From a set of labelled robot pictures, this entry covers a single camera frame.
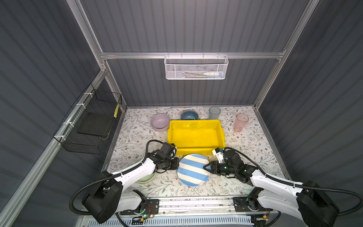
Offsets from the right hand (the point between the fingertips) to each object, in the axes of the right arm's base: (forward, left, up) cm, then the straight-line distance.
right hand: (206, 169), depth 80 cm
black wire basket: (+13, +62, +23) cm, 68 cm away
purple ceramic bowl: (+38, +32, -4) cm, 49 cm away
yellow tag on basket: (+27, +53, +21) cm, 63 cm away
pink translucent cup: (+30, -25, +9) cm, 40 cm away
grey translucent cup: (+38, -9, +6) cm, 40 cm away
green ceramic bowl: (-4, +34, -1) cm, 34 cm away
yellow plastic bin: (+25, +4, -5) cm, 26 cm away
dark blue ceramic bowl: (+46, +9, -4) cm, 47 cm away
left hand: (+4, +15, -3) cm, 16 cm away
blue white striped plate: (0, +9, -3) cm, 9 cm away
